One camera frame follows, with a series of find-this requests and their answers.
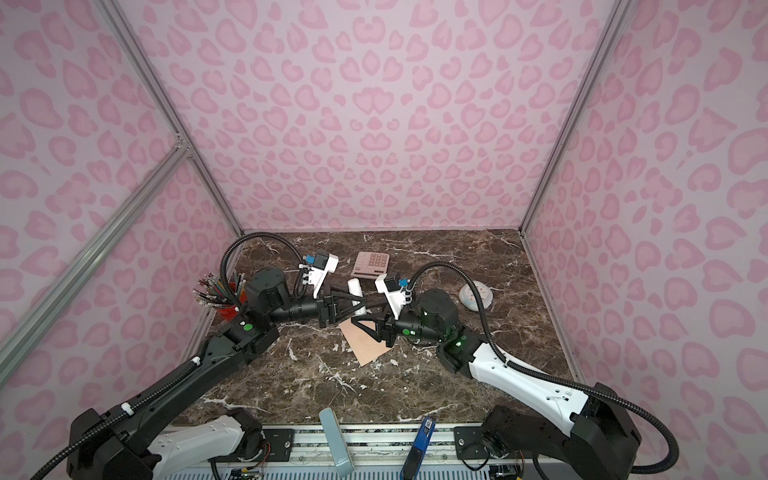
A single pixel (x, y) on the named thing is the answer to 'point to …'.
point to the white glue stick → (354, 287)
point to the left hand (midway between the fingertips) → (365, 299)
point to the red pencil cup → (228, 312)
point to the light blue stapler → (337, 450)
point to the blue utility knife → (414, 462)
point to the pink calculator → (370, 265)
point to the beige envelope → (365, 345)
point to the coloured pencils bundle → (213, 292)
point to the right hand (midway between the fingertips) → (359, 316)
